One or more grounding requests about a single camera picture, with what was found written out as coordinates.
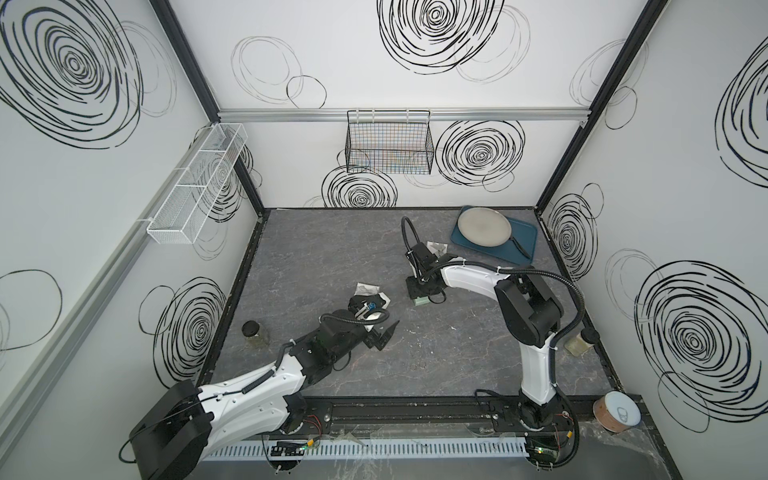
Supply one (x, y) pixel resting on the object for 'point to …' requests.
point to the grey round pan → (488, 227)
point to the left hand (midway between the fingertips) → (384, 309)
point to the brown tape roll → (616, 412)
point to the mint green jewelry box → (421, 300)
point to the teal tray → (524, 233)
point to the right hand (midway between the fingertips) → (416, 290)
